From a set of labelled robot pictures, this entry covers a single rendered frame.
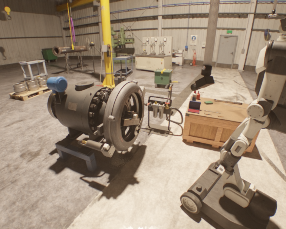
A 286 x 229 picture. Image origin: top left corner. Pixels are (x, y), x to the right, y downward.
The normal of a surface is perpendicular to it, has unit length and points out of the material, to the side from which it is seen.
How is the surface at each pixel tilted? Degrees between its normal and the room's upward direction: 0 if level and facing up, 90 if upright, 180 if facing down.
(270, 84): 90
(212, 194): 0
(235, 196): 90
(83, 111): 68
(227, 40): 90
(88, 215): 0
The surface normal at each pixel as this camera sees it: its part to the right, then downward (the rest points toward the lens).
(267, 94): -0.75, 0.29
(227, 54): -0.48, 0.38
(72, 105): -0.33, -0.07
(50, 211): 0.00, -0.90
